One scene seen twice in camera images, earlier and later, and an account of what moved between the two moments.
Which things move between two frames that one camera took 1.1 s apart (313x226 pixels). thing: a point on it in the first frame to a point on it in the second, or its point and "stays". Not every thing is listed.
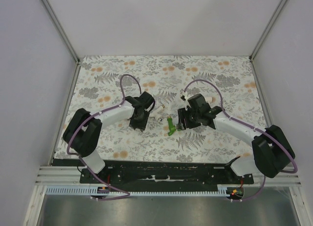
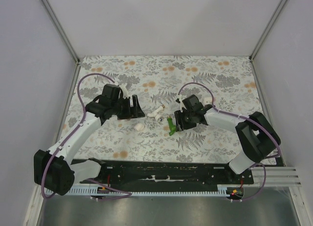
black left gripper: (141, 126) to (129, 114)
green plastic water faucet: (172, 127) stays
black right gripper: (183, 114) stays
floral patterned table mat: (100, 83) stays
